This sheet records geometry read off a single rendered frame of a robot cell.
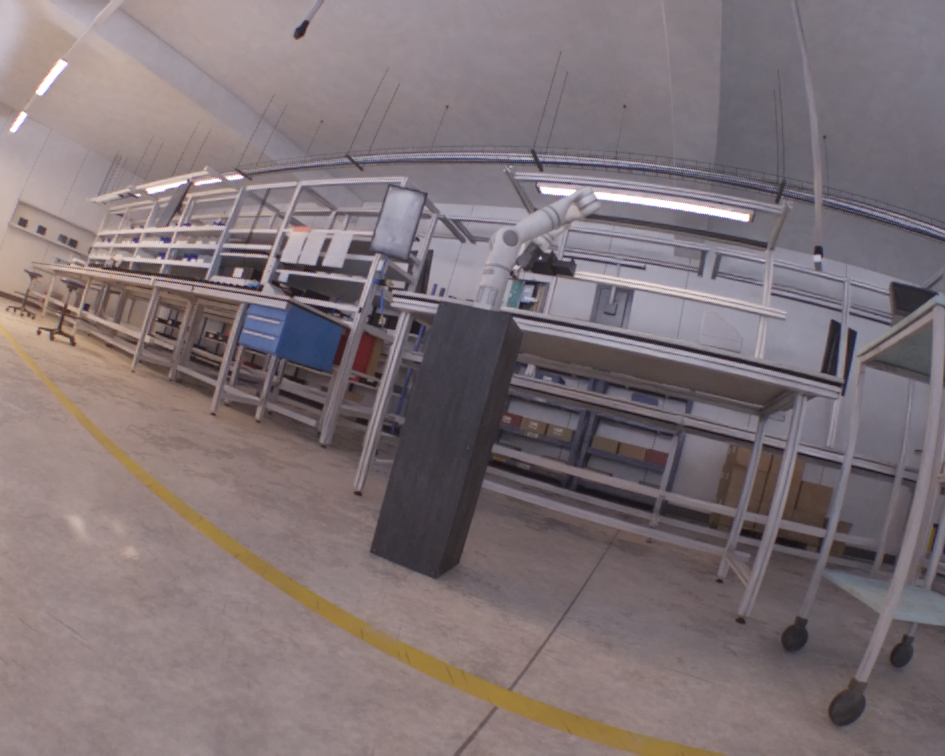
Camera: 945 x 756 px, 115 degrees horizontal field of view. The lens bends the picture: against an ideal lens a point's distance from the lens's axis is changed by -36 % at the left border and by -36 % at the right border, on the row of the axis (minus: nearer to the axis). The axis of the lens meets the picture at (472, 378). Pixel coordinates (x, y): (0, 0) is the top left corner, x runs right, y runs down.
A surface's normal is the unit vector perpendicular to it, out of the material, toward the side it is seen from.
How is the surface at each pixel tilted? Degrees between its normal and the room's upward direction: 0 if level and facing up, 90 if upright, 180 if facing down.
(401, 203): 101
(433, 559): 90
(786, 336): 90
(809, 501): 90
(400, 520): 90
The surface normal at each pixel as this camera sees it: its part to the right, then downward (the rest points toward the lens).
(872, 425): -0.37, -0.18
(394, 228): -0.02, 0.11
